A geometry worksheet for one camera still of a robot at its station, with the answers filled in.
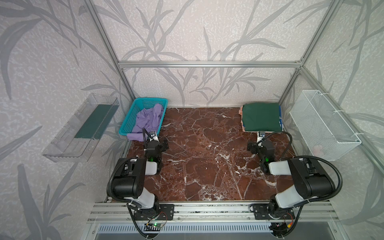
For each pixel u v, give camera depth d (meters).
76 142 0.63
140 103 1.15
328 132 0.62
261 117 1.06
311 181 0.45
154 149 0.71
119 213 0.75
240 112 1.15
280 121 1.04
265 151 0.71
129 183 0.44
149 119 1.12
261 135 0.82
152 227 0.72
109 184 0.43
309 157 0.49
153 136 0.81
